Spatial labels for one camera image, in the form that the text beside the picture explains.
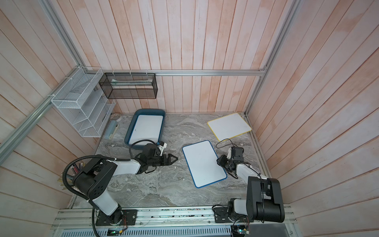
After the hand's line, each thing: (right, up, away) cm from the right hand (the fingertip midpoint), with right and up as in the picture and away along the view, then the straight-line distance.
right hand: (219, 160), depth 94 cm
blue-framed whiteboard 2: (-11, -1, +1) cm, 12 cm away
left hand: (-30, 0, -3) cm, 30 cm away
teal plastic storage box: (-56, +34, +21) cm, 69 cm away
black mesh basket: (-63, +51, +11) cm, 82 cm away
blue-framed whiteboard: (-51, +21, +14) cm, 57 cm away
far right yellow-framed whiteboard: (+12, +22, +18) cm, 31 cm away
